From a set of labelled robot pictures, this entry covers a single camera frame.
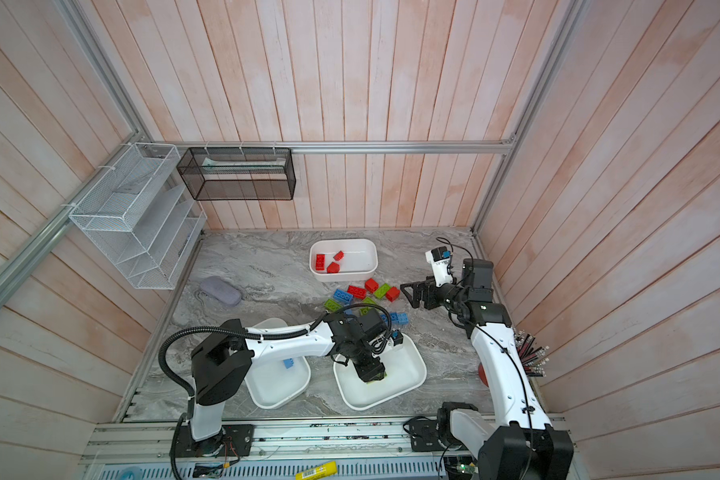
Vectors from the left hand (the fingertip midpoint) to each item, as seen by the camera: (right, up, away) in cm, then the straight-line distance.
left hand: (374, 374), depth 80 cm
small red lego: (-11, +33, +30) cm, 46 cm away
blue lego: (-9, +19, +18) cm, 28 cm away
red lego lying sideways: (+8, +20, +19) cm, 28 cm away
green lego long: (-13, +16, +18) cm, 27 cm away
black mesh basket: (-47, +63, +25) cm, 82 cm away
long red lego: (-5, +20, +20) cm, 29 cm away
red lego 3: (0, +23, +21) cm, 31 cm away
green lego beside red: (+4, +21, +22) cm, 31 cm away
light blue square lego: (+9, +13, +14) cm, 21 cm away
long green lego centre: (-1, +18, +18) cm, 25 cm away
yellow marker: (-13, -18, -12) cm, 25 cm away
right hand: (+11, +26, -1) cm, 28 cm away
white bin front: (+9, 0, +5) cm, 11 cm away
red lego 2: (-13, +28, +27) cm, 41 cm away
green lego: (+1, 0, -2) cm, 2 cm away
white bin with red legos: (-4, +30, +31) cm, 43 cm away
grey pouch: (-50, +21, +18) cm, 58 cm away
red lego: (-18, +31, +26) cm, 44 cm away
